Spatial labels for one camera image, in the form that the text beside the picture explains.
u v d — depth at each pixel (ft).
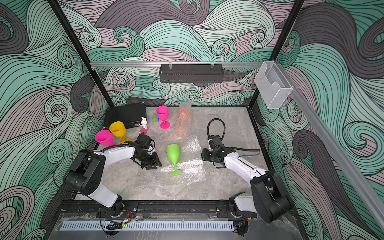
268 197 1.35
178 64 3.00
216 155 2.16
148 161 2.56
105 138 2.69
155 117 3.61
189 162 2.81
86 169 3.10
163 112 3.28
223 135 2.67
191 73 3.05
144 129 3.49
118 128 2.86
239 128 3.48
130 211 2.36
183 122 3.36
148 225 2.29
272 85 2.55
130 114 3.73
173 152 2.88
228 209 2.35
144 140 2.56
